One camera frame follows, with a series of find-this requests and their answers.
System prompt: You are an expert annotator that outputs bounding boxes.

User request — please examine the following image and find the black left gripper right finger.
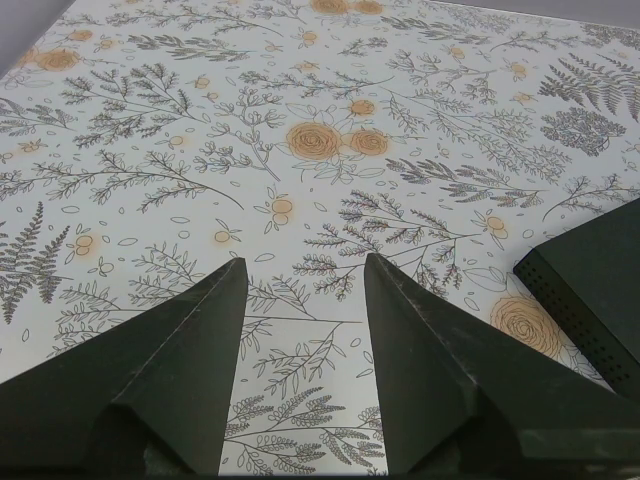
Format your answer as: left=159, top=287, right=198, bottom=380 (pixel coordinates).
left=364, top=254, right=639, bottom=479

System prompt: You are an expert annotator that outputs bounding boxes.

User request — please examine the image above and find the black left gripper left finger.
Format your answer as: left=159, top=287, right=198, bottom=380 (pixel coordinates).
left=1, top=259, right=248, bottom=479

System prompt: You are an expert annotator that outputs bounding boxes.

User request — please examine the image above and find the black network switch with ports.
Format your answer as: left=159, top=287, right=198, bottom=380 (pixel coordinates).
left=514, top=200, right=639, bottom=401

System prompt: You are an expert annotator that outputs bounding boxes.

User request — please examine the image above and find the floral patterned table mat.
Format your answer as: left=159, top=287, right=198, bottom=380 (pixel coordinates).
left=1, top=1, right=639, bottom=475

